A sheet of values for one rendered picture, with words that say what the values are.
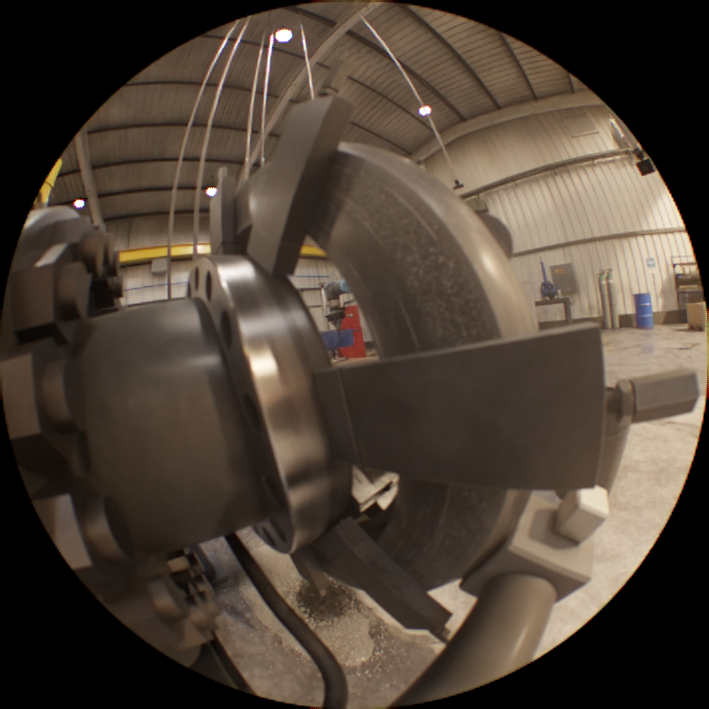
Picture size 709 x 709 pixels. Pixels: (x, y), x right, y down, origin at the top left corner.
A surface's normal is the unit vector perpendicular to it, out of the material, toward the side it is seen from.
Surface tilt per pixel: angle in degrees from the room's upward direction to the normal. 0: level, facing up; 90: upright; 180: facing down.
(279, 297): 56
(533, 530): 22
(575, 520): 90
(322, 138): 130
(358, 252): 90
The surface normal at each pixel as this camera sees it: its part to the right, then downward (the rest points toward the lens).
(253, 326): 0.56, -0.50
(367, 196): -0.69, 0.16
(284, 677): -0.15, -0.99
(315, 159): 0.64, 0.59
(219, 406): 0.61, -0.25
